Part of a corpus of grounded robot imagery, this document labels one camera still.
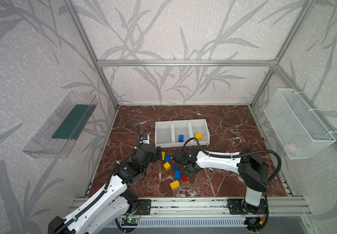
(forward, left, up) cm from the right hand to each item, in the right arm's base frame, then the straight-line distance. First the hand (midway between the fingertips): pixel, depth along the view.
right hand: (188, 171), depth 85 cm
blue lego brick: (+21, +4, +2) cm, 21 cm away
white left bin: (+28, +16, -4) cm, 33 cm away
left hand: (+8, +19, +14) cm, 25 cm away
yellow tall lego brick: (+24, -8, +1) cm, 25 cm away
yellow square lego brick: (+2, +12, +2) cm, 13 cm away
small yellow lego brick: (+11, +15, 0) cm, 19 cm away
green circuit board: (-24, +30, -2) cm, 39 cm away
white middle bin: (+29, +4, -2) cm, 29 cm away
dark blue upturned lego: (+2, +8, 0) cm, 8 cm away
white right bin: (+33, -10, 0) cm, 34 cm away
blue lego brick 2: (-2, +6, +1) cm, 7 cm away
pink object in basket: (+3, -52, +19) cm, 56 cm away
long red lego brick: (-4, +2, 0) cm, 5 cm away
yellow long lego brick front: (-7, +8, -1) cm, 11 cm away
